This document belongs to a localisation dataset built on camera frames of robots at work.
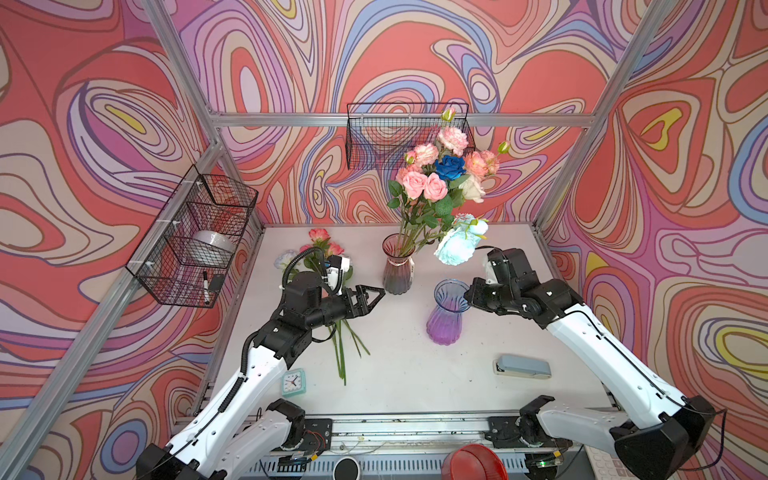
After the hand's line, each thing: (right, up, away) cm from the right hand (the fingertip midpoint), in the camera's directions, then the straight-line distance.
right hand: (466, 302), depth 75 cm
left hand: (-22, +3, -6) cm, 23 cm away
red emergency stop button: (0, -37, -6) cm, 37 cm away
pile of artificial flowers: (-49, +10, +35) cm, 61 cm away
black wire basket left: (-69, +12, -4) cm, 70 cm away
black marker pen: (-65, +4, -3) cm, 65 cm away
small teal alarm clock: (-46, -23, +5) cm, 51 cm away
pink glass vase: (-17, +7, +15) cm, 24 cm away
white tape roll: (-63, +15, -3) cm, 65 cm away
